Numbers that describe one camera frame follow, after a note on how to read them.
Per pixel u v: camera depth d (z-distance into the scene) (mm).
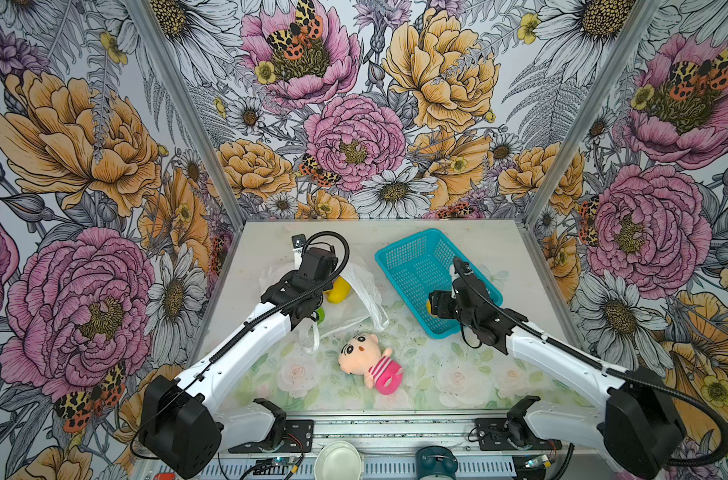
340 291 955
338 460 703
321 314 951
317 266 586
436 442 748
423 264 1084
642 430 402
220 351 447
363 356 793
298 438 731
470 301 639
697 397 625
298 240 676
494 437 732
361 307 795
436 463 641
